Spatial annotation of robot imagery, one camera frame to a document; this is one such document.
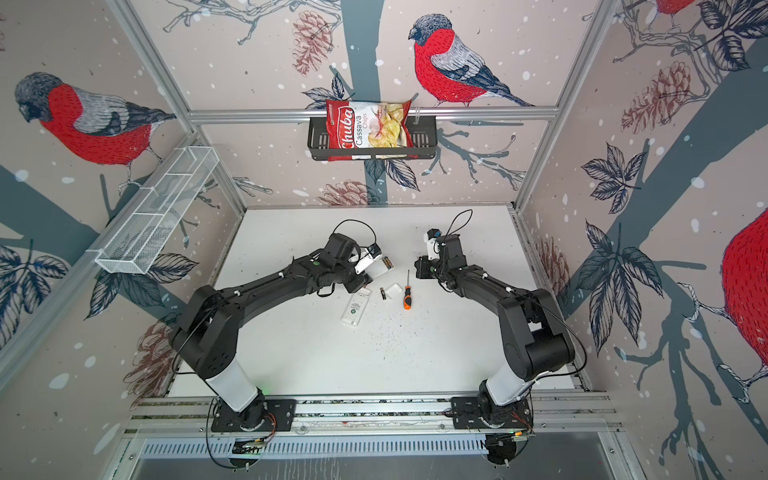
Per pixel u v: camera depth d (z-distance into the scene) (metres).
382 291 0.96
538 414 0.75
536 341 0.46
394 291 0.96
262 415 0.69
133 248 0.70
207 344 0.46
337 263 0.70
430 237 0.85
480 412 0.73
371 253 0.78
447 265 0.73
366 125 0.88
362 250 0.74
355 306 0.92
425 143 0.93
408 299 0.93
